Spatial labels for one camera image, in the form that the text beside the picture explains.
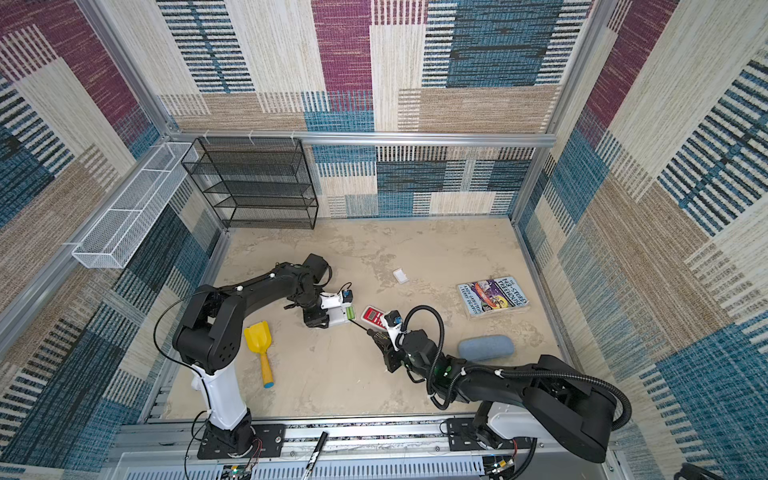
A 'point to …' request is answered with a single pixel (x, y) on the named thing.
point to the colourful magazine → (500, 295)
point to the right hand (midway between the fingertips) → (382, 340)
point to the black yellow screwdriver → (381, 338)
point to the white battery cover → (400, 276)
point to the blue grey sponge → (485, 347)
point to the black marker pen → (315, 454)
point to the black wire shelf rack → (255, 183)
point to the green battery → (350, 311)
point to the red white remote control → (374, 316)
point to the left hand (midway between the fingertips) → (322, 313)
